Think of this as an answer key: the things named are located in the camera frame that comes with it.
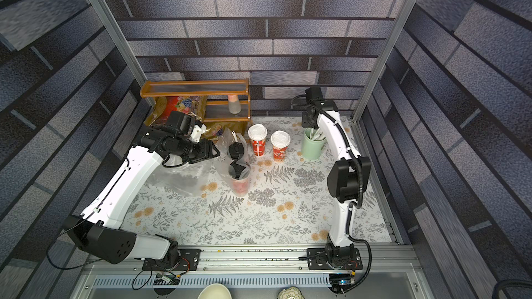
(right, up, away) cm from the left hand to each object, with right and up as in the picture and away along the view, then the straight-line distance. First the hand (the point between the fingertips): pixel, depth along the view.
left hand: (215, 153), depth 74 cm
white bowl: (+2, -44, -9) cm, 45 cm away
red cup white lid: (+15, +8, +18) cm, 24 cm away
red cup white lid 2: (+24, +5, +14) cm, 29 cm away
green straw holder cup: (+40, +2, +20) cm, 45 cm away
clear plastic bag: (-19, -14, +22) cm, 32 cm away
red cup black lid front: (+8, -7, +3) cm, 12 cm away
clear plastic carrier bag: (+1, -4, +6) cm, 7 cm away
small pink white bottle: (+2, +22, +26) cm, 34 cm away
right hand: (+40, +13, +18) cm, 45 cm away
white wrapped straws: (+41, +7, +14) cm, 44 cm away
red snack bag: (-31, +21, +23) cm, 44 cm away
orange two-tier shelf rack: (-9, +19, +34) cm, 40 cm away
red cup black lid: (+6, 0, +10) cm, 12 cm away
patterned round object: (+27, -46, -7) cm, 54 cm away
